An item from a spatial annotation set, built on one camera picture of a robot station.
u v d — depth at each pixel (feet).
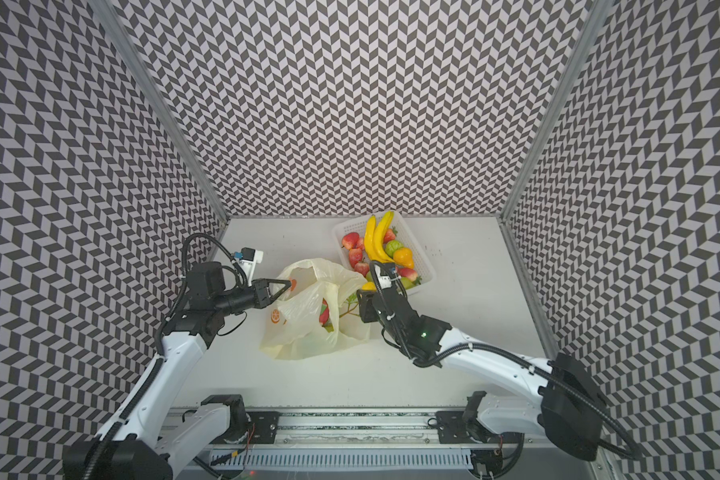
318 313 2.19
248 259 2.27
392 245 3.34
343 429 2.42
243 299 2.15
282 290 2.38
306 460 2.27
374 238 3.33
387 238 3.45
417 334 1.83
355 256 3.34
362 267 3.24
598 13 2.19
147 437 1.32
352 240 3.39
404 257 3.18
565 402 1.31
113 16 2.37
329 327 2.32
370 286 2.43
